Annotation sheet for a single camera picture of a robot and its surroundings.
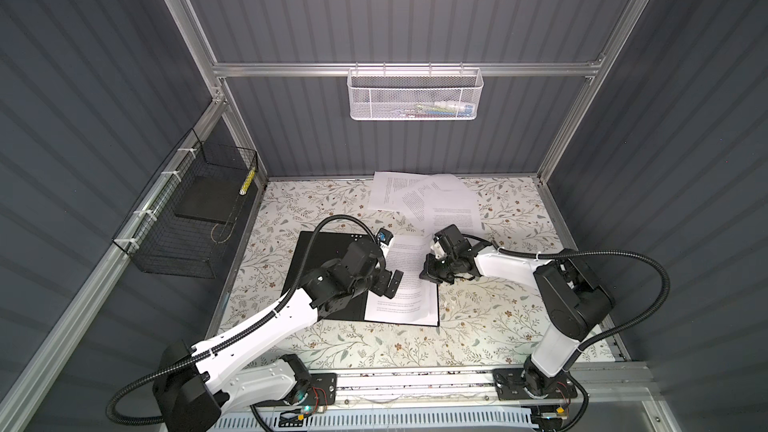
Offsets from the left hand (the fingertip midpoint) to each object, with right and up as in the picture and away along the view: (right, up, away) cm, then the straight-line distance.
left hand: (388, 265), depth 76 cm
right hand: (+10, -7, +15) cm, 19 cm away
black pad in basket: (-47, +17, +2) cm, 50 cm away
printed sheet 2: (-1, +24, +43) cm, 49 cm away
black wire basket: (-51, +11, -3) cm, 52 cm away
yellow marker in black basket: (-39, +22, +6) cm, 45 cm away
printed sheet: (+8, -12, +10) cm, 18 cm away
